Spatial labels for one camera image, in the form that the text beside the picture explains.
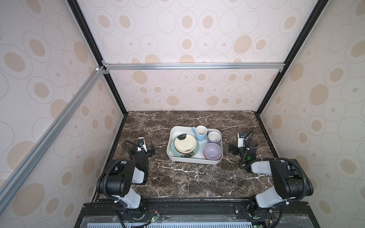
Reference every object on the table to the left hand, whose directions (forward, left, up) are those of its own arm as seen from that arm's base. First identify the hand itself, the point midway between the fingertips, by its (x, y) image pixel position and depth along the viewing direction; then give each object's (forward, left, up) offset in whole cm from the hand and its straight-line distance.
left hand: (146, 139), depth 89 cm
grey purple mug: (+7, -44, -7) cm, 46 cm away
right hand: (+3, -60, -6) cm, 60 cm away
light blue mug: (+9, -35, -4) cm, 36 cm away
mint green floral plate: (-4, -19, -10) cm, 22 cm away
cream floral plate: (+3, -25, -9) cm, 26 cm away
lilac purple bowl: (-4, -42, -7) cm, 43 cm away
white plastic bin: (+12, -16, -8) cm, 21 cm away
